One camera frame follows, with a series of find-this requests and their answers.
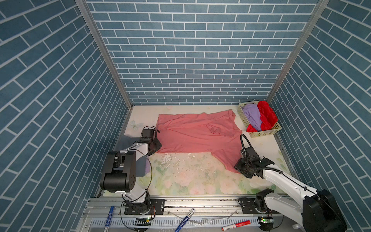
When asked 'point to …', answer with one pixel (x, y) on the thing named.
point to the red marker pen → (236, 224)
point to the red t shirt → (268, 117)
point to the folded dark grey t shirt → (125, 142)
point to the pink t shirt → (217, 133)
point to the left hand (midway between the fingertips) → (159, 144)
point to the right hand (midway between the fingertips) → (234, 166)
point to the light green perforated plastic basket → (257, 134)
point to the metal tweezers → (203, 218)
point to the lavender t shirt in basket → (252, 114)
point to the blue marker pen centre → (180, 225)
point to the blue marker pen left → (106, 229)
